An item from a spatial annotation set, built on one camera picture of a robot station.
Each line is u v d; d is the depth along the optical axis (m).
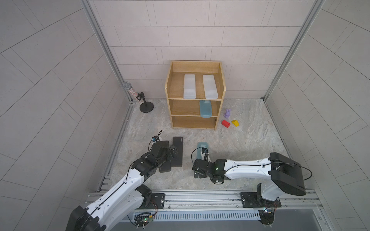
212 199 0.72
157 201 0.71
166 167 0.82
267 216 0.68
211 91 0.77
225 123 1.02
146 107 1.09
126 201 0.55
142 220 0.65
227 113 1.03
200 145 0.89
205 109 0.88
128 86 0.85
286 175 0.42
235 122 1.02
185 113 0.86
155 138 0.72
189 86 0.81
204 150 0.73
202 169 0.60
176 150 0.89
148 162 0.58
